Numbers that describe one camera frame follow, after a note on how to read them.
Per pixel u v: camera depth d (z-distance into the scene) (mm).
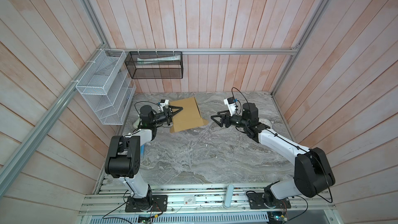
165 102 837
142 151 903
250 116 648
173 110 792
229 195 730
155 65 1038
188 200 734
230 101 725
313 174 430
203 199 763
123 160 472
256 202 730
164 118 767
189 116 775
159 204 735
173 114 774
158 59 902
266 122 1010
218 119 746
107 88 668
